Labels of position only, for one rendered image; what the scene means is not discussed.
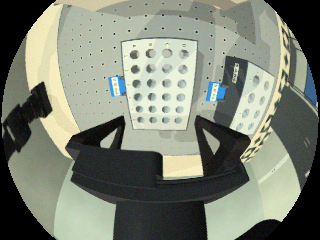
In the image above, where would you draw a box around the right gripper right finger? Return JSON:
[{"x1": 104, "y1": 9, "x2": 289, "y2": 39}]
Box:
[{"x1": 194, "y1": 115, "x2": 251, "y2": 176}]

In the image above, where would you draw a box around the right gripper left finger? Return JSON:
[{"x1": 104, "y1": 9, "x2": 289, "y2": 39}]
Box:
[{"x1": 69, "y1": 115, "x2": 125, "y2": 149}]

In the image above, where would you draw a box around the white box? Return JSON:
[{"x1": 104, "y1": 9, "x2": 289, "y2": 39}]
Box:
[{"x1": 54, "y1": 0, "x2": 252, "y2": 11}]

